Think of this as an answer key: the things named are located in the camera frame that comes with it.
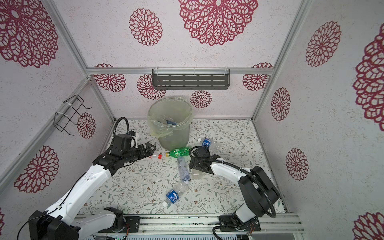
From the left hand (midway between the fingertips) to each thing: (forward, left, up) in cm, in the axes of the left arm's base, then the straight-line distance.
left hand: (150, 150), depth 80 cm
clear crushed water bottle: (-2, -17, -19) cm, 25 cm away
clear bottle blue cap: (+25, -5, -2) cm, 26 cm away
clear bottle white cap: (-7, -25, -15) cm, 30 cm away
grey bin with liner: (+9, -10, 0) cm, 14 cm away
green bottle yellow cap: (+7, -14, -14) cm, 21 cm away
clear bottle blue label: (+15, -31, -14) cm, 38 cm away
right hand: (0, -25, -14) cm, 28 cm away
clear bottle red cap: (+6, -1, -18) cm, 19 cm away
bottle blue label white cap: (-19, -12, -13) cm, 26 cm away
